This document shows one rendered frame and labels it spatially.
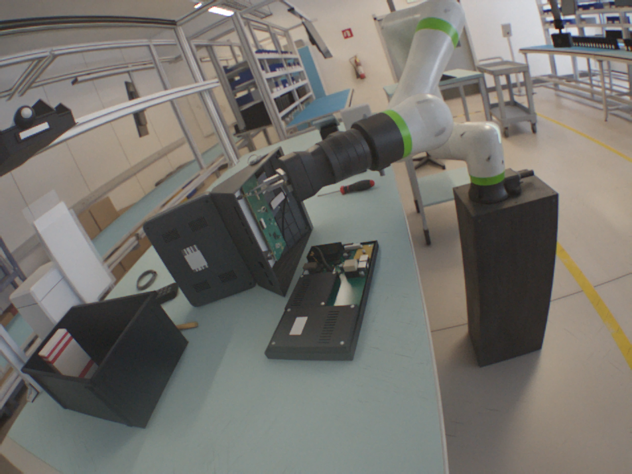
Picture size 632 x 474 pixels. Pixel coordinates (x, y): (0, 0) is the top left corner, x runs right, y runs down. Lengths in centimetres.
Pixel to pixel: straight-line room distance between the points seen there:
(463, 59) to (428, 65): 667
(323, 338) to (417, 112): 39
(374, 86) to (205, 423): 692
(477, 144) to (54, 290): 118
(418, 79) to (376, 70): 631
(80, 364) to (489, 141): 119
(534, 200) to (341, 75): 625
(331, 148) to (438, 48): 44
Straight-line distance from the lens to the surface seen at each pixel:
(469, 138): 104
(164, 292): 81
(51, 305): 80
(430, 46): 84
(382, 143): 53
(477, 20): 758
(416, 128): 57
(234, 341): 55
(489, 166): 106
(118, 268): 424
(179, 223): 60
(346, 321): 44
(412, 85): 77
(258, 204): 58
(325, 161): 52
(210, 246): 61
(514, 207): 109
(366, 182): 86
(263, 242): 58
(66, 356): 73
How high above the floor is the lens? 133
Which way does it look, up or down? 27 degrees down
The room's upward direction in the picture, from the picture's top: 22 degrees counter-clockwise
